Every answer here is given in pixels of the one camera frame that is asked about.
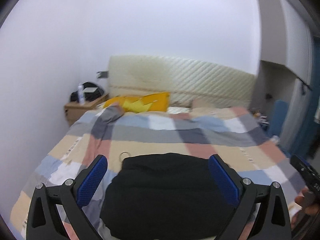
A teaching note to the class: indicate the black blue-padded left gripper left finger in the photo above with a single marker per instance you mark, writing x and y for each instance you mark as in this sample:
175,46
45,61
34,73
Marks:
44,221

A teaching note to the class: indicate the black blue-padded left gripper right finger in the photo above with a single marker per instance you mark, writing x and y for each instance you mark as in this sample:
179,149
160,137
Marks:
265,204

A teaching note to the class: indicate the black garment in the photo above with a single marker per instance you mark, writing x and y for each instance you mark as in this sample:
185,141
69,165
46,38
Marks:
164,196

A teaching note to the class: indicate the person's right hand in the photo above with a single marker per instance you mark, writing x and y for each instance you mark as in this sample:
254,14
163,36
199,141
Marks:
303,199

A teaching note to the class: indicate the pastel checkered bed quilt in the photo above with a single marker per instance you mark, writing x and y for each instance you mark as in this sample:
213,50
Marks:
231,133

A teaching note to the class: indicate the wooden bedside table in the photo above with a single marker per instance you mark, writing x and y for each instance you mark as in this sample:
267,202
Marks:
74,110

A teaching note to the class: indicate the white plastic bottle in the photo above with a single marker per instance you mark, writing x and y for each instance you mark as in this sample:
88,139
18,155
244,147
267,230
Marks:
81,97

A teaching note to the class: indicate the black bag on nightstand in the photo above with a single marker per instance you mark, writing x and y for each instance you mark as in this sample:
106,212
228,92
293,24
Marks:
91,92

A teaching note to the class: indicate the floral white pillow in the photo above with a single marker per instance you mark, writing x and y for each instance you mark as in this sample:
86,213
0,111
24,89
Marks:
196,103

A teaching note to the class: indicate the yellow cartoon pillow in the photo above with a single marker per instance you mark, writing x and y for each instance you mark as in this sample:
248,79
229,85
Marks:
158,102

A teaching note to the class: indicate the cream quilted headboard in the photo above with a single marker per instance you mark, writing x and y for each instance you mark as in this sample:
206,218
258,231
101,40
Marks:
185,80

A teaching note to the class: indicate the grey white wardrobe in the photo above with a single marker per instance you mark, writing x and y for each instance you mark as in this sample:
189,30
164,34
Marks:
288,71

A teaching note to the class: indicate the black wall plug with cable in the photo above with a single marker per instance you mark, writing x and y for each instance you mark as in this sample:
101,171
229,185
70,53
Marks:
268,96

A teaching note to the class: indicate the grey wall socket panel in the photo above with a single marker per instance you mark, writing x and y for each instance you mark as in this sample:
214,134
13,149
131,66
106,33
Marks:
102,75

